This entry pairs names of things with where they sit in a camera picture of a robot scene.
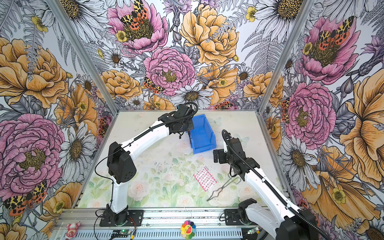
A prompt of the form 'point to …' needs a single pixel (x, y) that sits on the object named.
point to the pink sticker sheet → (205, 179)
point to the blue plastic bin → (202, 137)
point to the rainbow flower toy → (188, 229)
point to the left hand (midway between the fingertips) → (187, 128)
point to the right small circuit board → (252, 230)
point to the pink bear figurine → (72, 229)
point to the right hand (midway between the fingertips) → (221, 156)
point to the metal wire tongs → (215, 194)
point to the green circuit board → (121, 233)
